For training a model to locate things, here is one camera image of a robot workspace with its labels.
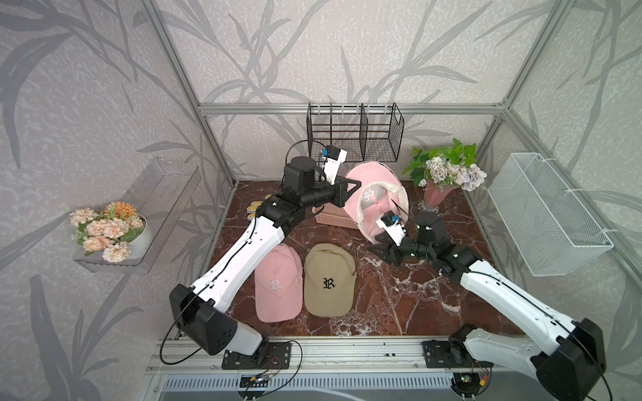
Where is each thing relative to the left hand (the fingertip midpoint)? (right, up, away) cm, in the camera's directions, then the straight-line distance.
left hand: (360, 185), depth 67 cm
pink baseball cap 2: (+7, -1, +6) cm, 9 cm away
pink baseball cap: (-25, -31, +14) cm, 43 cm away
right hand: (+5, -16, +9) cm, 19 cm away
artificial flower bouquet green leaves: (+31, +7, +18) cm, 36 cm away
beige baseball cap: (-8, -29, +15) cm, 33 cm away
